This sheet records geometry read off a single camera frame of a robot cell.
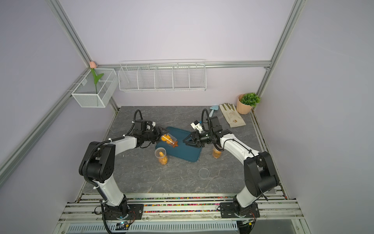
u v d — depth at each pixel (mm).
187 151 821
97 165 504
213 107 1207
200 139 721
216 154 915
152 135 861
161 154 868
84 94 777
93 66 891
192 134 740
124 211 671
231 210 741
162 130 881
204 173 870
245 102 1078
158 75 981
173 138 921
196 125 789
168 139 890
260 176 446
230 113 1157
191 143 782
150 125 872
